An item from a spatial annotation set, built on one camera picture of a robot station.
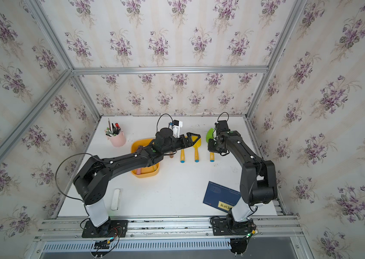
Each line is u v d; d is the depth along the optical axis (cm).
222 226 73
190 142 71
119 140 99
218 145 76
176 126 76
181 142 73
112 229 72
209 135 99
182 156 96
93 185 46
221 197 83
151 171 88
